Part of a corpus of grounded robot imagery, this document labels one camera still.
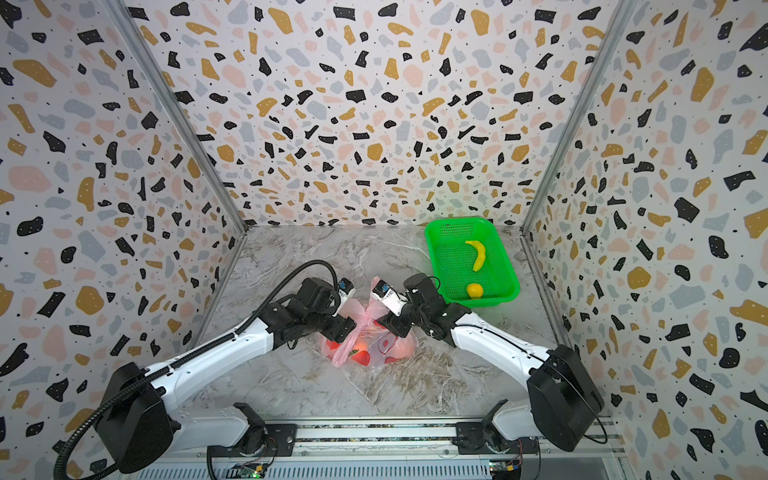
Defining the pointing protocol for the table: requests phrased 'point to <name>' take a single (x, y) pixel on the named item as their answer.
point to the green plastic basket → (470, 262)
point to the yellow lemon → (475, 291)
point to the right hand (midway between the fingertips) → (379, 307)
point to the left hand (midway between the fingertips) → (345, 313)
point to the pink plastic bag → (370, 345)
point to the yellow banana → (480, 254)
